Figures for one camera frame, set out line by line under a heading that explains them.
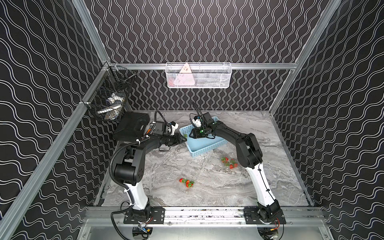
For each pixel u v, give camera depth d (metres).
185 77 0.90
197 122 0.97
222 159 0.92
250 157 0.63
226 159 0.92
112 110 0.74
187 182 0.83
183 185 0.84
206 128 0.83
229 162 0.92
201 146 0.96
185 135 1.04
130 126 1.05
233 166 0.89
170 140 0.84
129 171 0.49
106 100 0.84
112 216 0.67
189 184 0.82
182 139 0.92
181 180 0.84
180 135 0.88
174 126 0.90
